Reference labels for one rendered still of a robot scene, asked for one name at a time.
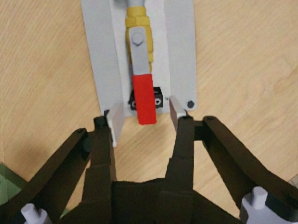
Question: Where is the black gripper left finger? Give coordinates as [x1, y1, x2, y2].
[0, 101, 125, 224]

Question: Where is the ball valve with red handle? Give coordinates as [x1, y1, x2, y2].
[109, 0, 171, 125]

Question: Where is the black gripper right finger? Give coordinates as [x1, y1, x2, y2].
[154, 96, 298, 224]

